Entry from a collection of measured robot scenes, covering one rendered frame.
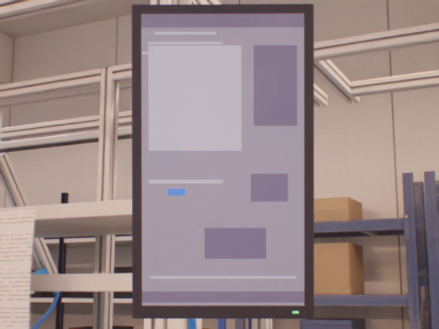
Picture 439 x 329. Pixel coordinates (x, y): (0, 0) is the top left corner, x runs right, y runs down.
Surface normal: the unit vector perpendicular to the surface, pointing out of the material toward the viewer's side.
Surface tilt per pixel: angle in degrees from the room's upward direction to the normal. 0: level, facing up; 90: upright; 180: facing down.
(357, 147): 90
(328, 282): 90
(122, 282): 90
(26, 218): 87
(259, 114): 101
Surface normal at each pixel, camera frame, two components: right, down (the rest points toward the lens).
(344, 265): -0.43, -0.17
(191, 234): -0.01, 0.01
